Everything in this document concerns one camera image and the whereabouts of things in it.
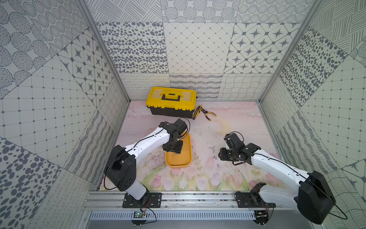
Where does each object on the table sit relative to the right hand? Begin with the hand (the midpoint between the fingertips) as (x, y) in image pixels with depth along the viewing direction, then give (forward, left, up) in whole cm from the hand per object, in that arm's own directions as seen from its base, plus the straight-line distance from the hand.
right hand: (222, 156), depth 84 cm
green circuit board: (-29, +46, -7) cm, 54 cm away
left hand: (+3, +28, +5) cm, 28 cm away
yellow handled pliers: (+41, +13, -3) cm, 43 cm away
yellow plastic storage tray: (+1, +24, -9) cm, 25 cm away
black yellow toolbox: (+35, +33, +12) cm, 49 cm away
